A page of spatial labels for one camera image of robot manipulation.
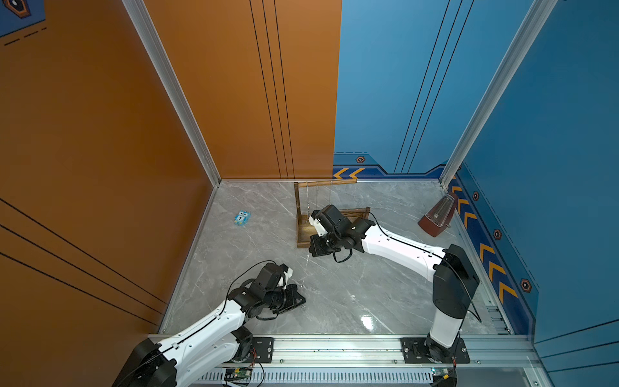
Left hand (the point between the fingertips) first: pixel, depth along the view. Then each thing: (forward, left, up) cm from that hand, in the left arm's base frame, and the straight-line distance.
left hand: (307, 297), depth 80 cm
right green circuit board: (-19, -41, -7) cm, 46 cm away
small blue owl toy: (+35, +30, -3) cm, 46 cm away
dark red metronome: (+30, -51, +5) cm, 59 cm away
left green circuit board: (-20, +21, -6) cm, 30 cm away
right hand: (+13, 0, +9) cm, 16 cm away
